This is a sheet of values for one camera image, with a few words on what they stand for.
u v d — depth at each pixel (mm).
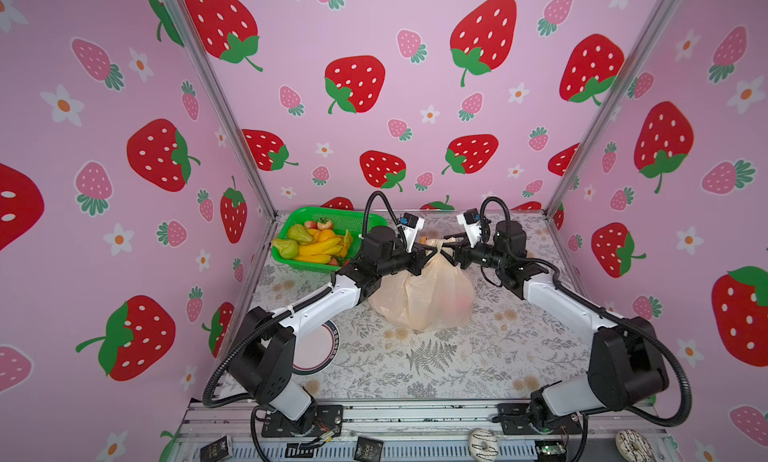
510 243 633
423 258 700
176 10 698
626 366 429
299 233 1035
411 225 691
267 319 452
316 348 861
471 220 702
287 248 963
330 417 750
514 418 731
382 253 627
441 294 817
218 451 687
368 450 686
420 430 731
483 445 698
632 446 687
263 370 436
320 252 998
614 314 469
